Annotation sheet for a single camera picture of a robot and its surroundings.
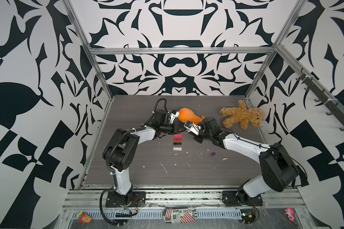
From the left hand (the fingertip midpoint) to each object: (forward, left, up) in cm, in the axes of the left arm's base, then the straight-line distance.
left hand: (185, 127), depth 88 cm
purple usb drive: (-13, -16, -11) cm, 24 cm away
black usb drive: (-4, +5, -12) cm, 13 cm away
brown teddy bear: (+12, -42, -6) cm, 44 cm away
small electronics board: (-44, -27, -13) cm, 54 cm away
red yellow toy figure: (-42, +51, -9) cm, 67 cm away
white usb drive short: (-8, +5, -11) cm, 15 cm away
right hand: (+1, -3, -1) cm, 3 cm away
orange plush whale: (+13, -2, -4) cm, 14 cm away
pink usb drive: (-6, +5, +1) cm, 8 cm away
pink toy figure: (-44, -47, -11) cm, 66 cm away
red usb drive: (-1, +4, -12) cm, 13 cm away
